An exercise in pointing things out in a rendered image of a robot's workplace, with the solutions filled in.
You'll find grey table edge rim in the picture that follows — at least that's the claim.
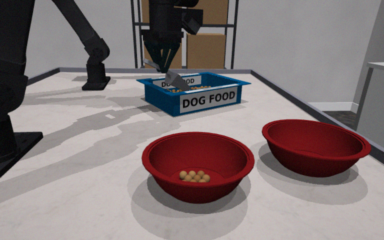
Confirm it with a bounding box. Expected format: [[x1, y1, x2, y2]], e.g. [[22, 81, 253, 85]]
[[27, 67, 384, 164]]

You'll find red bowl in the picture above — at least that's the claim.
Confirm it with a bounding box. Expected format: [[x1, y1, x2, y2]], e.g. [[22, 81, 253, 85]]
[[141, 132, 255, 204], [262, 119, 371, 178]]

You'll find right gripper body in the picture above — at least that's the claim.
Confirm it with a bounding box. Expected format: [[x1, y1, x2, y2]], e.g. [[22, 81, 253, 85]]
[[141, 4, 184, 44]]

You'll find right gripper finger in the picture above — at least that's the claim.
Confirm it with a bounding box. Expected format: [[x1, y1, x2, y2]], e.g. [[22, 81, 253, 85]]
[[144, 41, 170, 72], [151, 43, 180, 74]]

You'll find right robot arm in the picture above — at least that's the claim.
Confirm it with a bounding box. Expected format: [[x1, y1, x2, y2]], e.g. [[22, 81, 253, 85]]
[[0, 0, 204, 178]]

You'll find blue dog food box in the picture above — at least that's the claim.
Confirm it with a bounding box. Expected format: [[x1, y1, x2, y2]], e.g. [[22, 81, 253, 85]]
[[137, 72, 252, 117]]

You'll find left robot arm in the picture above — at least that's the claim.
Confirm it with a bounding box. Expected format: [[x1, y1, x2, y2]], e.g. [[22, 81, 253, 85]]
[[52, 0, 111, 91]]

